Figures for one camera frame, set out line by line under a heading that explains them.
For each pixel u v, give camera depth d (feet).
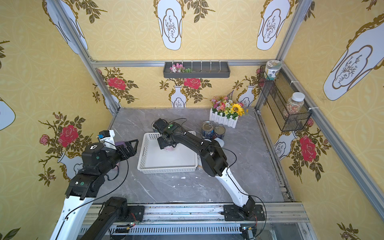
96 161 1.63
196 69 3.03
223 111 3.27
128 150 2.02
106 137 1.93
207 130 3.13
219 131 3.13
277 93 3.19
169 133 2.15
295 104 2.13
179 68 2.88
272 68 2.76
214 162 1.86
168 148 2.95
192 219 2.40
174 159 3.11
